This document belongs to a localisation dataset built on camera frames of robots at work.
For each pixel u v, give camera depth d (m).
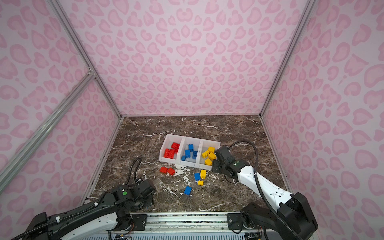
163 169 0.92
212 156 0.95
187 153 0.96
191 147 0.98
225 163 0.63
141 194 0.62
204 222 0.75
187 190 0.83
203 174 0.86
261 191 0.45
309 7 0.69
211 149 0.98
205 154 0.95
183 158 0.94
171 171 0.90
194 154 0.96
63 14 0.71
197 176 0.88
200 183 0.86
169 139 1.01
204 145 0.95
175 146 0.98
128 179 0.64
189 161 0.92
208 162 0.92
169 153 0.97
